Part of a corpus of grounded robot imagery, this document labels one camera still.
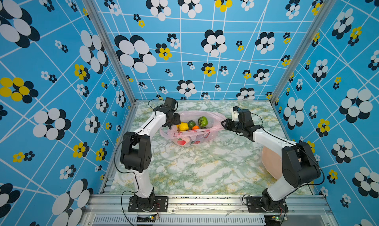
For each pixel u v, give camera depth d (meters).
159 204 0.73
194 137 0.88
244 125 0.71
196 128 0.99
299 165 0.46
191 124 0.99
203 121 1.01
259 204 0.72
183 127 0.99
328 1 0.70
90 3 0.71
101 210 0.74
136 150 0.49
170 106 0.74
